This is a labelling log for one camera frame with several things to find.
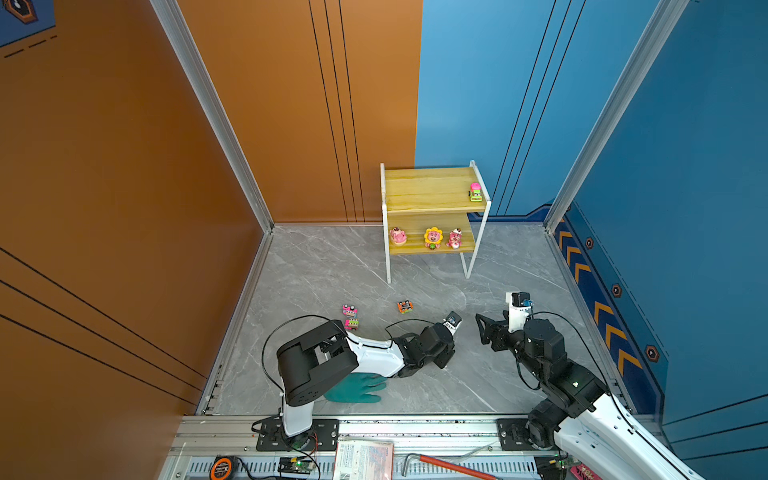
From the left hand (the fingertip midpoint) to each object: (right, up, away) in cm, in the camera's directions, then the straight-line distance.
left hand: (452, 339), depth 87 cm
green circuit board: (-40, -25, -16) cm, 50 cm away
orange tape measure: (-56, -24, -20) cm, 64 cm away
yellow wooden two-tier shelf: (-7, +36, -8) cm, 38 cm away
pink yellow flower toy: (-5, +30, +2) cm, 30 cm away
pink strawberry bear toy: (+2, +30, +3) cm, 30 cm away
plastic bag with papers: (-24, -22, -20) cm, 38 cm away
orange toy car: (-13, +8, +7) cm, 17 cm away
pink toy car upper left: (-31, +7, +7) cm, 33 cm away
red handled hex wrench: (-10, -23, -17) cm, 30 cm away
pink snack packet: (+27, -25, -19) cm, 41 cm away
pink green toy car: (-30, +4, +3) cm, 30 cm away
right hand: (+7, +9, -10) cm, 15 cm away
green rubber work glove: (-27, -11, -8) cm, 30 cm away
